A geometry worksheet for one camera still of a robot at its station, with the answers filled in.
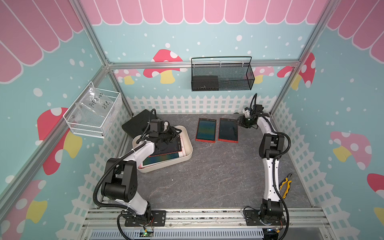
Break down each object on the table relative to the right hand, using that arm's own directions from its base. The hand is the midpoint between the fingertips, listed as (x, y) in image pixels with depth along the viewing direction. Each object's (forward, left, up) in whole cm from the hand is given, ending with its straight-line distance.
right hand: (236, 122), depth 113 cm
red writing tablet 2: (-6, +7, -2) cm, 9 cm away
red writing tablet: (-7, +24, -1) cm, 25 cm away
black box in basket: (+3, +25, +33) cm, 41 cm away
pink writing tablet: (-31, +56, +1) cm, 64 cm away
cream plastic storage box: (-15, +37, +5) cm, 40 cm away
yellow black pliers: (-44, -22, -1) cm, 49 cm away
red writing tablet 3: (-23, +46, +2) cm, 51 cm away
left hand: (-21, +40, +14) cm, 47 cm away
